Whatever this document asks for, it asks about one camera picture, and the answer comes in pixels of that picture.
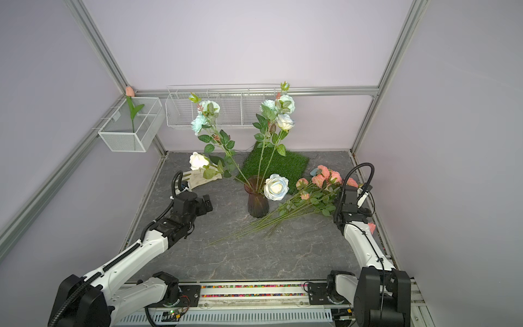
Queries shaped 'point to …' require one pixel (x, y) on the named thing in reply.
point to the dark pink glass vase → (258, 204)
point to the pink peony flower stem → (319, 194)
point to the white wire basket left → (117, 131)
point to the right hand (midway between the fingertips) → (353, 199)
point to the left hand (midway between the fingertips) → (199, 200)
